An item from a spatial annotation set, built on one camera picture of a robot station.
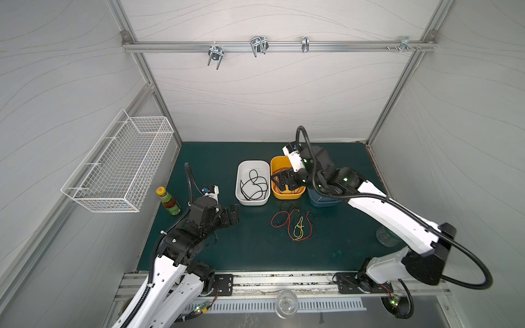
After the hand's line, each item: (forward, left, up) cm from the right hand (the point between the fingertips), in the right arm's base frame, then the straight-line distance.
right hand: (284, 167), depth 71 cm
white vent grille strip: (-37, -8, -30) cm, 49 cm away
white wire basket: (-7, +57, +3) cm, 57 cm away
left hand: (-10, +19, -11) cm, 24 cm away
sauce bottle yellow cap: (-7, +47, -16) cm, 50 cm away
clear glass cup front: (-38, -2, -22) cm, 44 cm away
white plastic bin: (+17, +20, -26) cm, 37 cm away
